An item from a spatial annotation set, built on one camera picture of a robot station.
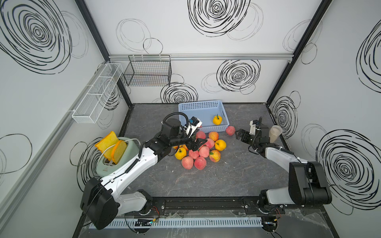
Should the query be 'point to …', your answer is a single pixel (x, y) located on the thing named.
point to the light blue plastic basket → (206, 111)
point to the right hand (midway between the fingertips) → (241, 133)
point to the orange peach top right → (214, 135)
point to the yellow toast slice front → (118, 151)
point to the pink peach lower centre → (194, 154)
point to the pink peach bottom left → (187, 162)
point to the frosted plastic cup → (274, 131)
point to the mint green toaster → (104, 165)
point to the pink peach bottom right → (200, 163)
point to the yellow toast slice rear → (109, 140)
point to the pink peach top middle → (200, 134)
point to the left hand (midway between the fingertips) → (201, 134)
